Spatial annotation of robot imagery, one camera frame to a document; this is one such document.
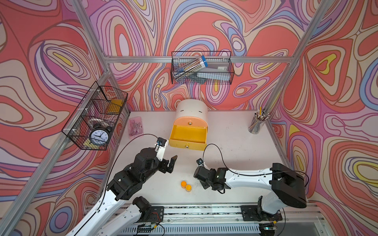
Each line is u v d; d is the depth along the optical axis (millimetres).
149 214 721
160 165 595
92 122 690
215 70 881
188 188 801
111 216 440
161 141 566
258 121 965
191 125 863
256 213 669
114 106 782
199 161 750
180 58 882
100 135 678
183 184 804
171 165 603
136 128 1081
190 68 787
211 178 628
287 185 447
